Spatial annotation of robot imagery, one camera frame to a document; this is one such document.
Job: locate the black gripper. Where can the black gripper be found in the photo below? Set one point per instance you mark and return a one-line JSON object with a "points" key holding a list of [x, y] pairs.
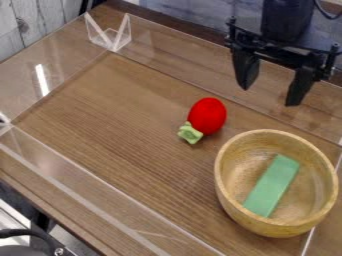
{"points": [[284, 40]]}

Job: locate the green rectangular block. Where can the green rectangular block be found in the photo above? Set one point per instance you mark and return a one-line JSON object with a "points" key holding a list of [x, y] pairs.
{"points": [[271, 186]]}

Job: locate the light wooden bowl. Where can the light wooden bowl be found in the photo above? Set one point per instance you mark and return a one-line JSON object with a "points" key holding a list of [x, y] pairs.
{"points": [[310, 196]]}

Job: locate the red toy strawberry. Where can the red toy strawberry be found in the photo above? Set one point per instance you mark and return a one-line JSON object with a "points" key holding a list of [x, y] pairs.
{"points": [[205, 119]]}

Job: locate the clear acrylic enclosure wall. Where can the clear acrylic enclosure wall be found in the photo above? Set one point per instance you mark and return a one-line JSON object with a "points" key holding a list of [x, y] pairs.
{"points": [[95, 98]]}

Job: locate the black metal bracket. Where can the black metal bracket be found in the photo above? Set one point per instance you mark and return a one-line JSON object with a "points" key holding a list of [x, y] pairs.
{"points": [[44, 246]]}

